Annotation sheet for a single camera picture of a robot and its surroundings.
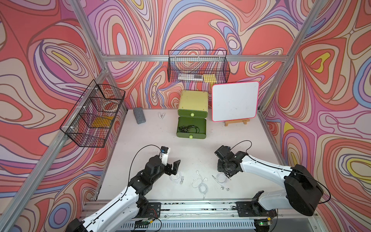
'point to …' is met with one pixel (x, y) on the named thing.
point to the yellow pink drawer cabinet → (193, 107)
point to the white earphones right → (221, 178)
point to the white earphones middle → (203, 187)
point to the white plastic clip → (161, 116)
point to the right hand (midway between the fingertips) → (223, 171)
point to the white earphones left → (177, 178)
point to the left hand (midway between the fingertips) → (174, 159)
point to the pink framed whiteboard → (235, 101)
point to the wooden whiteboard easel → (239, 121)
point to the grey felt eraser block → (139, 115)
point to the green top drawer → (192, 113)
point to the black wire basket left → (88, 123)
